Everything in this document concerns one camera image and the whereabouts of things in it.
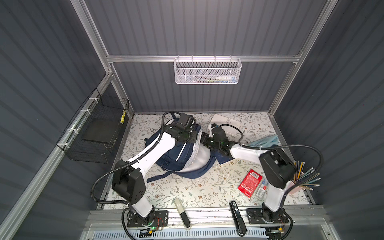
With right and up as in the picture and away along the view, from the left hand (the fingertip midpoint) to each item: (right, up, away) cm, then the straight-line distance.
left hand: (193, 136), depth 84 cm
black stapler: (+22, -40, -16) cm, 49 cm away
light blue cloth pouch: (+46, -4, +10) cm, 47 cm away
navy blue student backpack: (-4, -12, -3) cm, 13 cm away
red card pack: (+33, -27, 0) cm, 42 cm away
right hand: (+3, -2, +7) cm, 7 cm away
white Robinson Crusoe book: (+25, +2, +23) cm, 34 cm away
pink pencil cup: (+35, -15, -31) cm, 49 cm away
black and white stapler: (-4, -39, -15) cm, 41 cm away
